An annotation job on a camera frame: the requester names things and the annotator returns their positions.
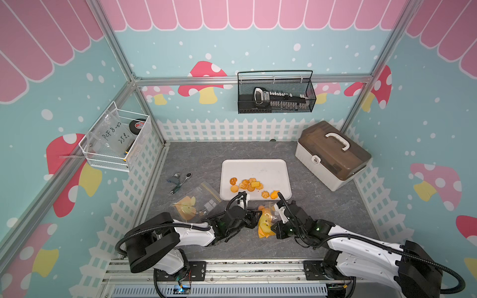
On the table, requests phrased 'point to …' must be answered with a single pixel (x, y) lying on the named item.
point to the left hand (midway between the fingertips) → (259, 215)
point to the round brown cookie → (251, 189)
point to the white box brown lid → (330, 155)
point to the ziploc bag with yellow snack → (268, 216)
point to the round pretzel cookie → (233, 180)
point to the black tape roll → (136, 126)
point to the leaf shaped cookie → (259, 187)
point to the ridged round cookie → (244, 184)
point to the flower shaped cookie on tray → (265, 194)
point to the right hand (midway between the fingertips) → (270, 228)
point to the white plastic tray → (262, 179)
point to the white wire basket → (127, 163)
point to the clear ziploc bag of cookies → (196, 203)
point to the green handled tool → (177, 187)
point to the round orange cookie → (234, 189)
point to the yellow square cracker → (255, 184)
